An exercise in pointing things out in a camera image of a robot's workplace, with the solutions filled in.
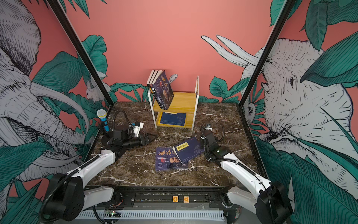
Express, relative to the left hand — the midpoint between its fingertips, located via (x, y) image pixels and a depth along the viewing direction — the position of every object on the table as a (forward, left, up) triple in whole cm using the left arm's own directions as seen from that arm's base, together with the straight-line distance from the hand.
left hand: (154, 136), depth 80 cm
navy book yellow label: (+22, -11, -11) cm, 27 cm away
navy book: (-2, -21, -15) cm, 26 cm away
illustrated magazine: (+25, -6, +14) cm, 29 cm away
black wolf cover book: (+19, -2, +14) cm, 24 cm away
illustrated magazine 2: (-8, -6, -16) cm, 19 cm away
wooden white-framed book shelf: (+18, -17, +3) cm, 24 cm away
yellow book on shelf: (+27, 0, -12) cm, 30 cm away
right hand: (+1, -30, -1) cm, 30 cm away
